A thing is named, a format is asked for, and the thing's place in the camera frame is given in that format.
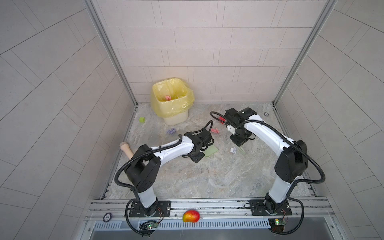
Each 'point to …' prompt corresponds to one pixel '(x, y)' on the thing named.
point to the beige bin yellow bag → (171, 99)
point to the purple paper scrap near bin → (170, 132)
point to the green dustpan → (211, 149)
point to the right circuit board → (277, 225)
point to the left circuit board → (148, 225)
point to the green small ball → (142, 119)
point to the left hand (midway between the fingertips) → (198, 155)
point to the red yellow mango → (192, 216)
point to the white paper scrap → (233, 150)
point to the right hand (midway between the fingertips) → (239, 143)
